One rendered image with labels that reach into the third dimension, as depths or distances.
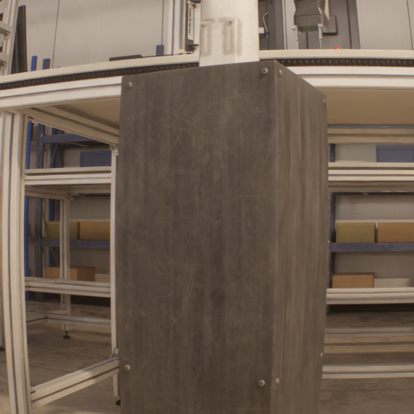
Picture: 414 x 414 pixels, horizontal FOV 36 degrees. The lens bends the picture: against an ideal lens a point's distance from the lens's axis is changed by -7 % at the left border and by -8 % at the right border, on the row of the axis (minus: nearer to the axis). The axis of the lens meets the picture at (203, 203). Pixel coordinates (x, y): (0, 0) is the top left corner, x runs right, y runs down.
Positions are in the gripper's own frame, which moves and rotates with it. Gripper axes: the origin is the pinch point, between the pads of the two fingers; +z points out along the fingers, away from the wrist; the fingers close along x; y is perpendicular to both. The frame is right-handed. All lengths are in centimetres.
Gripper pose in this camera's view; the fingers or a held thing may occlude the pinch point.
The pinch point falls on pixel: (309, 52)
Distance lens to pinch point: 147.3
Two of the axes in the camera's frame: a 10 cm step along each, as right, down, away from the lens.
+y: 4.4, 0.4, 9.0
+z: -0.1, 10.0, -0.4
